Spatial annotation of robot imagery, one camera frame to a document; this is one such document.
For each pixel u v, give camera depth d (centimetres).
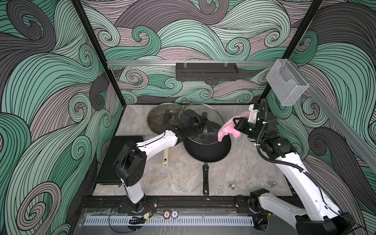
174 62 93
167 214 71
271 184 77
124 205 72
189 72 107
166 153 81
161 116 100
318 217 37
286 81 79
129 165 46
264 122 49
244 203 74
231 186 76
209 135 84
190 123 66
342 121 59
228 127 70
